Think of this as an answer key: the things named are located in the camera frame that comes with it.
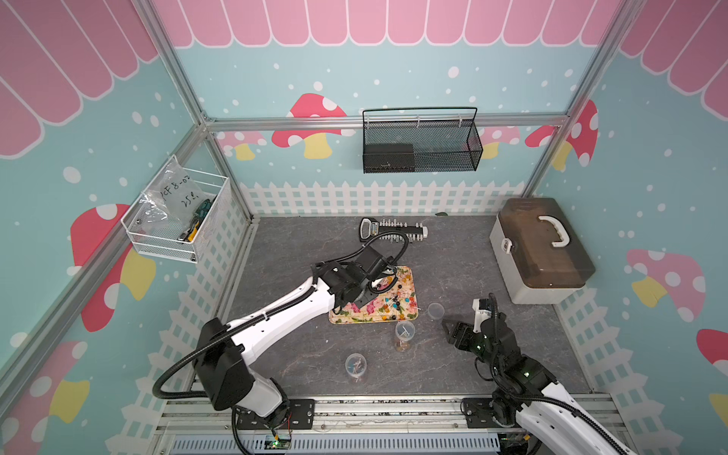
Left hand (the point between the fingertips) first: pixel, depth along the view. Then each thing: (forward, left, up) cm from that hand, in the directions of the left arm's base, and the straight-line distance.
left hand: (359, 285), depth 80 cm
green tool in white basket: (+12, +41, +18) cm, 46 cm away
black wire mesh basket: (+45, -19, +18) cm, 53 cm away
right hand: (-7, -27, -8) cm, 29 cm away
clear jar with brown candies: (-10, -13, -10) cm, 19 cm away
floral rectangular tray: (+3, -13, -16) cm, 21 cm away
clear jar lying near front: (-19, 0, -9) cm, 21 cm away
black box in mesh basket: (+43, -9, +13) cm, 45 cm away
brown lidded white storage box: (+13, -57, -2) cm, 58 cm away
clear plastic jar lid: (+1, -25, -17) cm, 30 cm away
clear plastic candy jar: (-5, -7, +9) cm, 12 cm away
